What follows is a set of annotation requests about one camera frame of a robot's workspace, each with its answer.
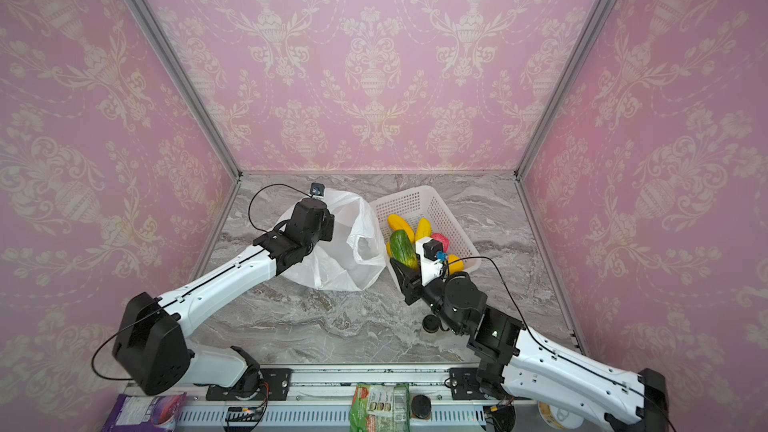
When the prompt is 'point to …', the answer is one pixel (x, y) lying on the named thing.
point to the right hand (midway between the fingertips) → (401, 257)
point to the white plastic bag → (355, 256)
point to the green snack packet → (380, 408)
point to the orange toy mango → (399, 224)
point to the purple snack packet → (146, 413)
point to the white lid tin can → (559, 418)
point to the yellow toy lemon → (423, 229)
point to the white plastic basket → (417, 204)
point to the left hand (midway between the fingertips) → (325, 215)
